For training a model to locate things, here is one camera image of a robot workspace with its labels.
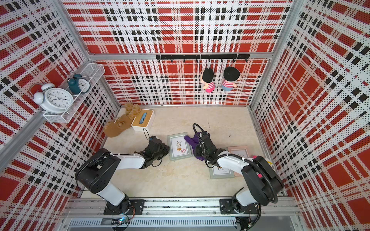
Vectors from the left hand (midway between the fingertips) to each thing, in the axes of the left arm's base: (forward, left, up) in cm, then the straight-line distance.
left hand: (172, 148), depth 95 cm
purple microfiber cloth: (+3, -14, +4) cm, 15 cm away
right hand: (-2, -17, +4) cm, 17 cm away
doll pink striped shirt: (+35, -27, +22) cm, 49 cm away
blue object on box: (+24, +24, +3) cm, 34 cm away
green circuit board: (-40, +21, +1) cm, 45 cm away
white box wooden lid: (+20, +23, +4) cm, 30 cm away
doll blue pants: (+35, -38, +22) cm, 56 cm away
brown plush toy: (+14, +34, +10) cm, 38 cm away
